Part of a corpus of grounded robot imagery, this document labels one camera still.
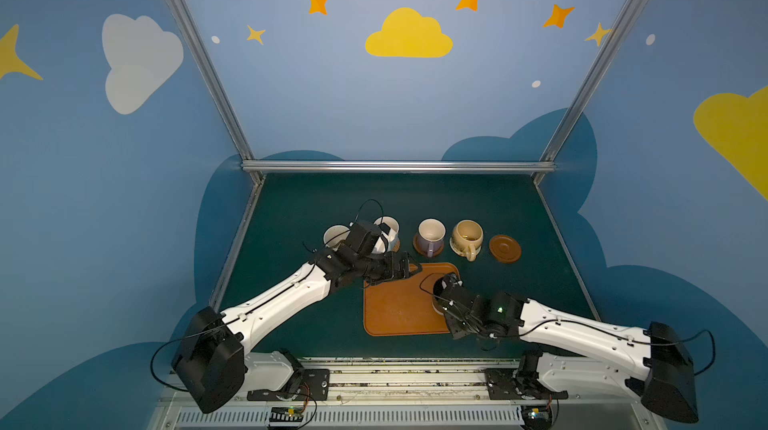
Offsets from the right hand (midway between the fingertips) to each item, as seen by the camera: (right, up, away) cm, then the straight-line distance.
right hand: (453, 315), depth 79 cm
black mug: (-3, +9, -4) cm, 11 cm away
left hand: (-12, +13, -3) cm, 18 cm away
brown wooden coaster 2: (+23, +15, +21) cm, 34 cm away
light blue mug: (-17, +21, -4) cm, 27 cm away
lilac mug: (-3, +20, +21) cm, 30 cm away
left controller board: (-43, -22, -6) cm, 49 cm away
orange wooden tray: (-12, -1, +11) cm, 17 cm away
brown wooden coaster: (-8, +15, +21) cm, 27 cm away
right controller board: (+19, -23, -6) cm, 31 cm away
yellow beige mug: (+10, +19, +22) cm, 31 cm away
